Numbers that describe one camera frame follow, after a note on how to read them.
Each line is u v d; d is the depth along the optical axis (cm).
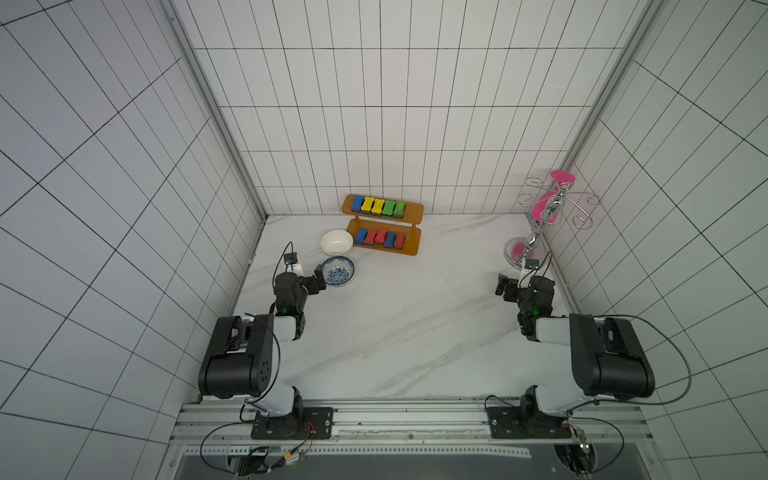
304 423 71
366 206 101
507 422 73
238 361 45
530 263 81
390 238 110
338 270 101
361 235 112
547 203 89
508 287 84
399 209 100
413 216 100
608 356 46
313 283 83
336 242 107
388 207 101
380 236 110
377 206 101
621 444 66
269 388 48
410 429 73
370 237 110
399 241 110
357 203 103
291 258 79
